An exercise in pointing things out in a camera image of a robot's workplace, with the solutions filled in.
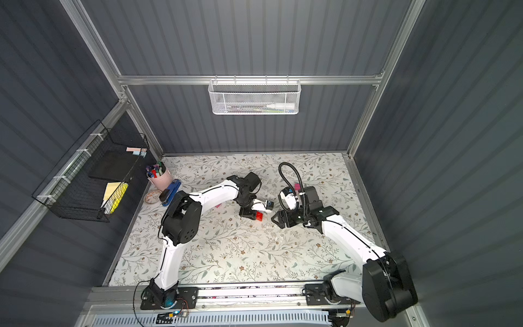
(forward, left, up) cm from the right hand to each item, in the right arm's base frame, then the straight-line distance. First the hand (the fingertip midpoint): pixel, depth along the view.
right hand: (282, 216), depth 83 cm
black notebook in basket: (+10, +64, +20) cm, 68 cm away
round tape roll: (+16, +65, -10) cm, 68 cm away
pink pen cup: (+21, +59, +1) cm, 62 cm away
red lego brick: (+5, +10, -9) cm, 15 cm away
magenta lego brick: (-6, +22, +18) cm, 30 cm away
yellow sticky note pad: (-5, +54, +23) cm, 59 cm away
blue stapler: (+16, +57, -9) cm, 59 cm away
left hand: (+7, +13, -9) cm, 18 cm away
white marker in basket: (+43, 0, +24) cm, 50 cm away
